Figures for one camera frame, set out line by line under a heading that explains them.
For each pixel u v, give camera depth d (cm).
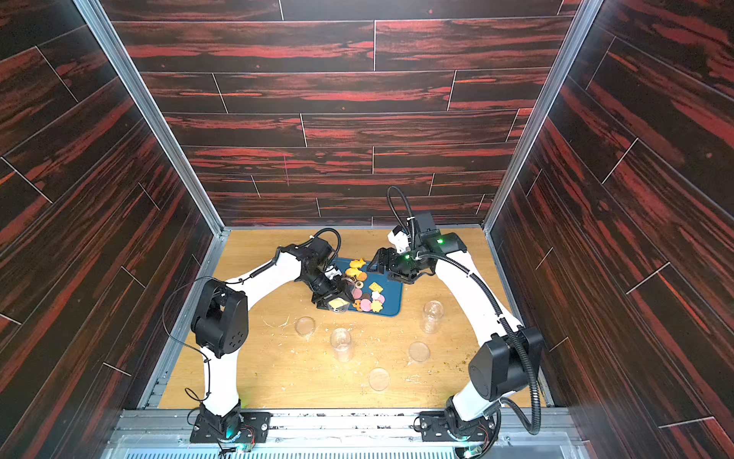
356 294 98
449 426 66
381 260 70
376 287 101
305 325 94
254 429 73
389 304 95
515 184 102
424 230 62
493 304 46
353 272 105
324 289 80
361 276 104
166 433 73
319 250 79
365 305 95
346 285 83
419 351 88
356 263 105
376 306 96
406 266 67
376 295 99
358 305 96
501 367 42
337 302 84
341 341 89
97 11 66
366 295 98
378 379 82
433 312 87
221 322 52
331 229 85
